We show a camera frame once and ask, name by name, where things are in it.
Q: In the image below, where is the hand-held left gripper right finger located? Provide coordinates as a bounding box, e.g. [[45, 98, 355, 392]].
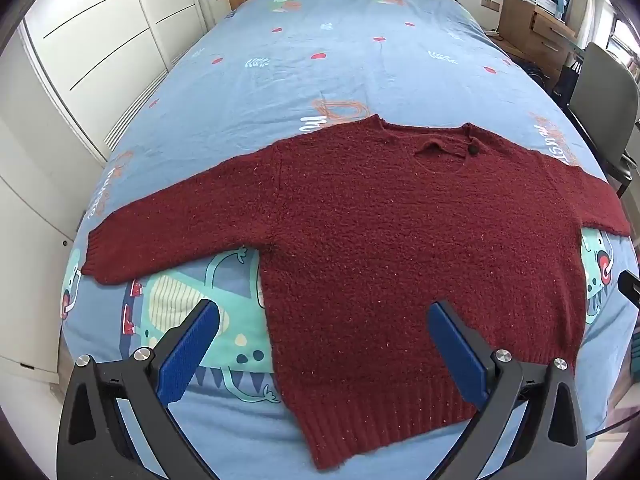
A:
[[426, 300, 588, 480]]

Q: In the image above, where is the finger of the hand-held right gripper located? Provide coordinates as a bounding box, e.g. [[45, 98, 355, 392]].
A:
[[617, 270, 640, 307]]

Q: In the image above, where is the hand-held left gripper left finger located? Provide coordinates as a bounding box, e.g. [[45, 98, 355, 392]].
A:
[[56, 299, 221, 480]]

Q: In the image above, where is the dark red knitted sweater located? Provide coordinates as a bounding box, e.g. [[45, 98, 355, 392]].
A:
[[80, 114, 632, 472]]

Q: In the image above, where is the grey chair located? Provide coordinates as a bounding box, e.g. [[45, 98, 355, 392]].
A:
[[567, 41, 640, 196]]

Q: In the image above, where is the wooden drawer cabinet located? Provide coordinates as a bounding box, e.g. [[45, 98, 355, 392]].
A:
[[497, 0, 583, 81]]

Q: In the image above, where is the bed with blue printed sheet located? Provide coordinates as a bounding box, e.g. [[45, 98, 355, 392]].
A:
[[60, 0, 640, 480]]

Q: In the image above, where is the white wardrobe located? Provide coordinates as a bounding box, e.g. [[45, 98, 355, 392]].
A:
[[0, 0, 221, 376]]

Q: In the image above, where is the black cable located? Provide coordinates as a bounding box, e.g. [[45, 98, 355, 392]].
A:
[[585, 412, 640, 442]]

